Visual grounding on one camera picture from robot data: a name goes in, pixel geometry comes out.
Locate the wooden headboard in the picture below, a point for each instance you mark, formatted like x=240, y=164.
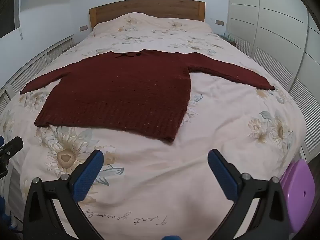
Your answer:
x=147, y=8

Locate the floral cream duvet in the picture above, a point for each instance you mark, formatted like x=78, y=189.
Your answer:
x=150, y=167

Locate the purple plastic stool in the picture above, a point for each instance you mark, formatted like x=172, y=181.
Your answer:
x=297, y=187

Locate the white wardrobe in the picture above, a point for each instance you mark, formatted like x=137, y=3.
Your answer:
x=275, y=17

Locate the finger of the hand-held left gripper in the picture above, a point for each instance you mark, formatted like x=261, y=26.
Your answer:
x=11, y=148

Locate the dark red knitted sweater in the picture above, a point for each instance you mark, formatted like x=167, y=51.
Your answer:
x=120, y=92

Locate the wooden nightstand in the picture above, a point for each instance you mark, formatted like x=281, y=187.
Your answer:
x=229, y=40

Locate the beige wall switch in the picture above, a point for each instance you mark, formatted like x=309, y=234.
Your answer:
x=219, y=22
x=83, y=28

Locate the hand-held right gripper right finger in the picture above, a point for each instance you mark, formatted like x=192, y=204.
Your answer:
x=222, y=177

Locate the dark window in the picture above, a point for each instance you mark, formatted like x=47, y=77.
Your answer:
x=8, y=17

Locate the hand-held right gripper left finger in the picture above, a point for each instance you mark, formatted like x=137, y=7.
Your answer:
x=86, y=180

